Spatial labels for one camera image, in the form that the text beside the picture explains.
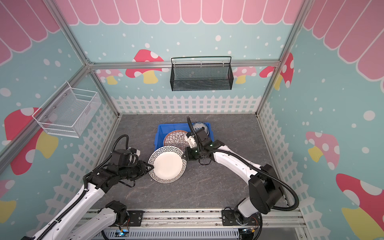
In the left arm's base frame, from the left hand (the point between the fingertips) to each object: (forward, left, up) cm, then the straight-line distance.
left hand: (152, 171), depth 76 cm
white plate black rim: (+4, -8, 0) cm, 9 cm away
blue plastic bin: (+35, +2, -10) cm, 36 cm away
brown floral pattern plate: (+30, -8, -13) cm, 34 cm away
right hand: (+8, -14, +2) cm, 17 cm away
